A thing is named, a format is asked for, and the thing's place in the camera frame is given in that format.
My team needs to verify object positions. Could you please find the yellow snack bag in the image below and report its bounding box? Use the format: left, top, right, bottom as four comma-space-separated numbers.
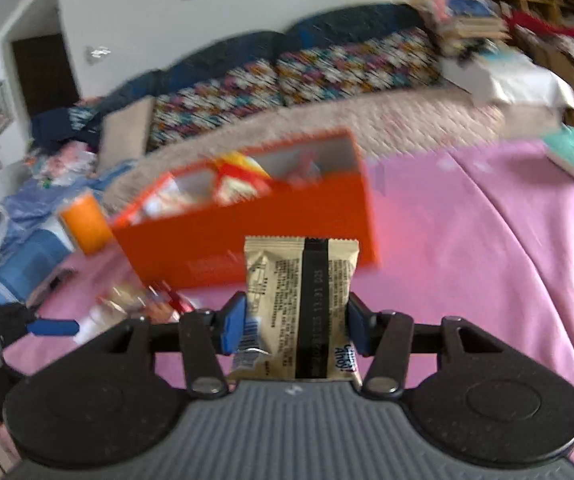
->
214, 152, 273, 206

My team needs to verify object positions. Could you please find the red cloth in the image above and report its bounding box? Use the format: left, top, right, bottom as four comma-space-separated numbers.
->
506, 9, 574, 52

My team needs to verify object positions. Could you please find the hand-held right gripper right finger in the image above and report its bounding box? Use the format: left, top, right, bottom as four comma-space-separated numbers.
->
346, 292, 500, 400

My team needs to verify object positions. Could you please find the pile of dark blue clothes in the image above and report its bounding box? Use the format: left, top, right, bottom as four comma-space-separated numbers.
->
31, 104, 104, 154

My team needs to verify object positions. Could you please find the red snack packet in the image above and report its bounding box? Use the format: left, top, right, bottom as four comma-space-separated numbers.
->
149, 284, 195, 323

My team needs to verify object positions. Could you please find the floral cushion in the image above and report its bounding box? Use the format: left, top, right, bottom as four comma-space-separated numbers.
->
146, 57, 288, 149
274, 27, 444, 107

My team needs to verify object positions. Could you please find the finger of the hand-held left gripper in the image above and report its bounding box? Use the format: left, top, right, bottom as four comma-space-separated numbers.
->
25, 317, 81, 337

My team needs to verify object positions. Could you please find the gold snack packet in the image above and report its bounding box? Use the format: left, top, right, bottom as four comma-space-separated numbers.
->
229, 235, 364, 382

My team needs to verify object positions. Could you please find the pink tablecloth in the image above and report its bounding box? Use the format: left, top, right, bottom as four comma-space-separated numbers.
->
2, 139, 574, 472

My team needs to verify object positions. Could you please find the dark wooden door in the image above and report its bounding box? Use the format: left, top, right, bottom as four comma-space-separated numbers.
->
11, 33, 80, 119

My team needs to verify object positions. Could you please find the dark blue sofa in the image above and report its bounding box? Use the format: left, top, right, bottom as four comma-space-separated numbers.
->
31, 2, 444, 162

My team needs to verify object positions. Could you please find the clear bag of biscuits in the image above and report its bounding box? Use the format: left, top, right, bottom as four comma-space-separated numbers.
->
96, 284, 148, 313

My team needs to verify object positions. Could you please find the beige pillow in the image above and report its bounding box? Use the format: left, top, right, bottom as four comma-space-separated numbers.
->
97, 95, 156, 167

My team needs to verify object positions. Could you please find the beige quilted sofa cover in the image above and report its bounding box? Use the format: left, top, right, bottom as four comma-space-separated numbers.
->
101, 85, 564, 212

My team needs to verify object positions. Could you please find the orange cardboard box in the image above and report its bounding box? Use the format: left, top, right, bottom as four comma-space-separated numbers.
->
109, 129, 381, 292

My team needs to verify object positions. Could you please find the orange and white canister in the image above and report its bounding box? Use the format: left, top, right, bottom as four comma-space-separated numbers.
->
59, 192, 113, 256

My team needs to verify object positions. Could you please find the pile of pink clothes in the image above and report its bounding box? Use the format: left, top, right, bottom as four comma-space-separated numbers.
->
24, 142, 98, 182

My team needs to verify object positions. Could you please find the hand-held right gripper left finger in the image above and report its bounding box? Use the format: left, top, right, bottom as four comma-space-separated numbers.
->
109, 291, 248, 400

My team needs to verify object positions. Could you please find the stack of books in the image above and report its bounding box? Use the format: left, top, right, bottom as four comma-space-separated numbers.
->
413, 0, 511, 57

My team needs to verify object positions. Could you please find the blue striped blanket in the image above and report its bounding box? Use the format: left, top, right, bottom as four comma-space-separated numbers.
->
0, 160, 134, 307

